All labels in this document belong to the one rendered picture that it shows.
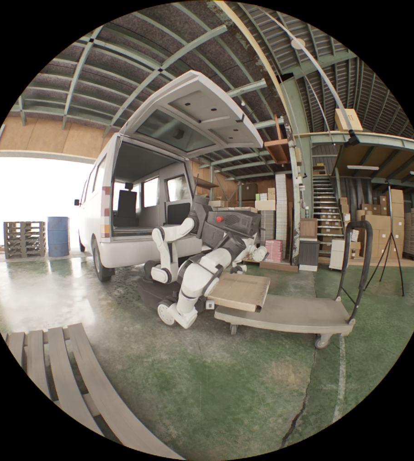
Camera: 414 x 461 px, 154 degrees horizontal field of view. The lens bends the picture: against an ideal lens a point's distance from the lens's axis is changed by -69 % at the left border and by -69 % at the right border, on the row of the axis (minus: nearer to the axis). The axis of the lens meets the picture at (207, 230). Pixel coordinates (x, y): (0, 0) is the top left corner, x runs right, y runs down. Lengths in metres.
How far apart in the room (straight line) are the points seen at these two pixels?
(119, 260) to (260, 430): 1.58
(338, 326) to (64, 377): 1.29
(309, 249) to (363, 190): 4.69
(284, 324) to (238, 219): 0.64
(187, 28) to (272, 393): 2.99
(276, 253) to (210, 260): 2.34
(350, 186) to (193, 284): 6.63
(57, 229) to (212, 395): 3.75
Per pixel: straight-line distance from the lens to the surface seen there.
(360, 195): 6.87
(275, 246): 2.80
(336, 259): 2.89
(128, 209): 3.71
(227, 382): 0.84
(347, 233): 1.19
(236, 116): 1.46
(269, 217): 3.17
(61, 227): 3.89
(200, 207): 1.03
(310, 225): 2.72
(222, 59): 2.51
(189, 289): 0.51
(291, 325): 0.92
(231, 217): 0.86
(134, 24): 2.40
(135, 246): 1.60
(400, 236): 5.00
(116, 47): 2.34
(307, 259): 2.77
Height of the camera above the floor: 0.71
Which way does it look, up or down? 2 degrees down
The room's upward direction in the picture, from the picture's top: 1 degrees clockwise
